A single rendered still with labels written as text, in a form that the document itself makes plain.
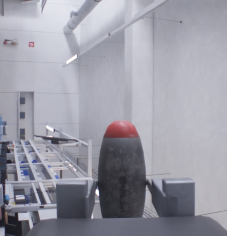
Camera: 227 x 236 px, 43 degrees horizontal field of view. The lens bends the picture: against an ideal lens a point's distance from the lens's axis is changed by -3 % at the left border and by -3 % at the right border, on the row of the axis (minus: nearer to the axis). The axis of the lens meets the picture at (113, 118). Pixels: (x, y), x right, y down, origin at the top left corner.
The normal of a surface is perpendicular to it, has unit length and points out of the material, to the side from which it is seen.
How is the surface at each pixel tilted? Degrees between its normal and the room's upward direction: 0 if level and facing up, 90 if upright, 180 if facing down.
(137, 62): 90
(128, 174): 96
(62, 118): 90
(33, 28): 90
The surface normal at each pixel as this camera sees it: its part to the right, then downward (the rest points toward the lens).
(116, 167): -0.23, -0.15
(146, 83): 0.34, 0.04
